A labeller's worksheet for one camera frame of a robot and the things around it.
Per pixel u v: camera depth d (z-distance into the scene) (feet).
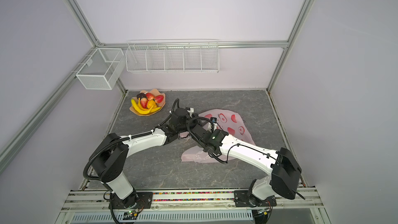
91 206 2.38
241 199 2.40
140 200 2.42
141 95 3.57
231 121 3.16
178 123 2.22
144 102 3.44
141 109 3.41
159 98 3.57
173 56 3.25
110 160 1.50
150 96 3.65
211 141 1.76
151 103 3.48
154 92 3.75
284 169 1.33
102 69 3.25
